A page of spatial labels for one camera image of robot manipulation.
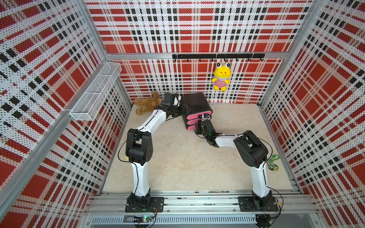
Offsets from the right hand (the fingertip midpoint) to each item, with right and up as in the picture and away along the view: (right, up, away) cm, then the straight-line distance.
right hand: (199, 123), depth 101 cm
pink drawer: (-3, +6, -9) cm, 11 cm away
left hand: (-8, +9, -7) cm, 14 cm away
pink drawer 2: (-4, +1, -6) cm, 7 cm away
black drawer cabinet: (0, +10, -6) cm, 11 cm away
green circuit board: (-28, -46, -32) cm, 63 cm away
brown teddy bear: (-41, +15, +10) cm, 45 cm away
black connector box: (+29, -46, -33) cm, 64 cm away
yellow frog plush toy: (+14, +33, -10) cm, 37 cm away
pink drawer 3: (-6, -3, 0) cm, 7 cm away
